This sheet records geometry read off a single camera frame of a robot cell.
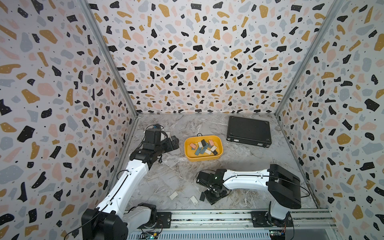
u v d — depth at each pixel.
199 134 1.09
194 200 0.80
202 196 0.82
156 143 0.61
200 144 1.01
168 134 1.07
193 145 1.02
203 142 1.03
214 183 0.60
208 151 0.98
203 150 0.99
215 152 0.98
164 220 0.73
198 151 1.00
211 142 1.02
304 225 0.74
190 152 1.00
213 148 1.00
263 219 0.74
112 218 0.39
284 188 0.44
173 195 0.82
